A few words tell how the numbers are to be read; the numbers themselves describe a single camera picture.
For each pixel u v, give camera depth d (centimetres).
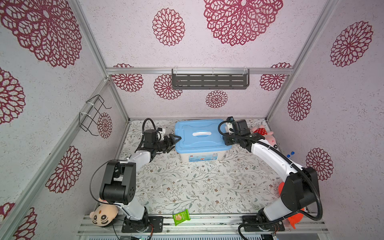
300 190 43
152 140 73
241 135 65
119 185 47
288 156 81
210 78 96
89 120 75
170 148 87
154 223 73
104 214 69
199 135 88
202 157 91
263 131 106
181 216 75
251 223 76
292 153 83
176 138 86
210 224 76
